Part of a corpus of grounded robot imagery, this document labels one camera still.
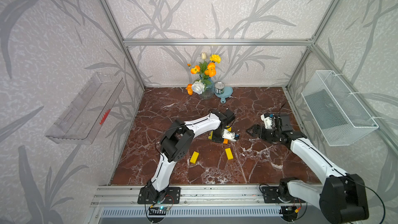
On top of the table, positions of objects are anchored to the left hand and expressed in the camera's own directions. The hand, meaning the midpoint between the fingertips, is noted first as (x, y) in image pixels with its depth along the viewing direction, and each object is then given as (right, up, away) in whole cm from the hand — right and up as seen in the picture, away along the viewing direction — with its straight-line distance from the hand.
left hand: (219, 137), depth 92 cm
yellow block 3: (-14, -9, -7) cm, 18 cm away
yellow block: (-5, +3, -8) cm, 10 cm away
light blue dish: (+8, +28, +24) cm, 37 cm away
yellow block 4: (+5, -8, -5) cm, 11 cm away
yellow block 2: (+7, +4, +4) cm, 9 cm away
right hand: (+18, +5, -8) cm, 20 cm away
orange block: (+3, 0, -8) cm, 8 cm away
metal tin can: (+2, +32, +22) cm, 39 cm away
